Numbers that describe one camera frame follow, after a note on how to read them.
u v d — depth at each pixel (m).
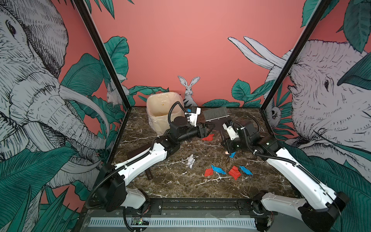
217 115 0.73
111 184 0.40
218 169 0.88
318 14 0.71
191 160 0.91
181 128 0.55
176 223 0.70
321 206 0.39
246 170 0.86
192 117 0.64
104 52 0.88
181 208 0.76
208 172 0.86
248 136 0.52
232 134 0.64
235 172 0.86
